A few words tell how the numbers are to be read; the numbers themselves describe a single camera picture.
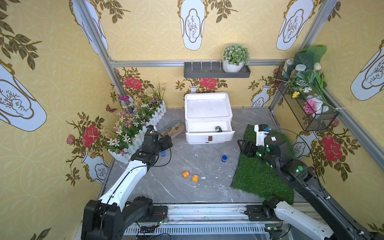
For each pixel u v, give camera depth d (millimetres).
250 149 599
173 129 1054
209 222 722
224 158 905
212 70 924
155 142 644
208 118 833
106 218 389
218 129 852
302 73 768
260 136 607
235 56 737
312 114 685
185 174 845
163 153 941
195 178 836
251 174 855
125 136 835
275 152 502
